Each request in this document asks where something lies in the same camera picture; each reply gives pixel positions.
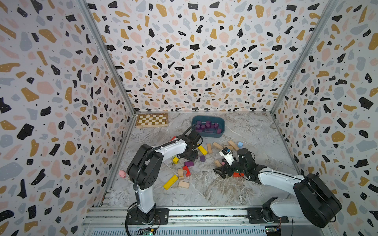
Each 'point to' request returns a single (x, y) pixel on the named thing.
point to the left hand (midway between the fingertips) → (192, 156)
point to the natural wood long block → (233, 144)
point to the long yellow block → (202, 149)
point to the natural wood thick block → (217, 145)
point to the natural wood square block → (183, 184)
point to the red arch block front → (185, 167)
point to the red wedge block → (236, 174)
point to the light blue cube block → (240, 145)
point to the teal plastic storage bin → (208, 126)
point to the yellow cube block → (175, 160)
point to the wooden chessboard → (145, 120)
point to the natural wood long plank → (217, 163)
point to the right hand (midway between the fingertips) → (219, 165)
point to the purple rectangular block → (189, 163)
